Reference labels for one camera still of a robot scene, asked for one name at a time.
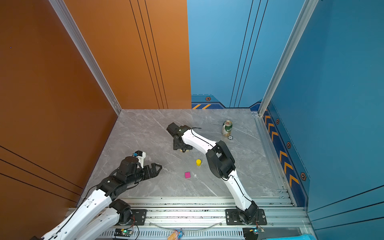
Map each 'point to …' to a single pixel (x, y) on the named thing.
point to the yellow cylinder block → (198, 162)
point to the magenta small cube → (187, 175)
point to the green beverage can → (227, 128)
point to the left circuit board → (123, 232)
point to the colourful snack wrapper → (175, 235)
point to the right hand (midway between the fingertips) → (180, 147)
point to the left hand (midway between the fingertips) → (156, 167)
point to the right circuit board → (258, 230)
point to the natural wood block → (187, 150)
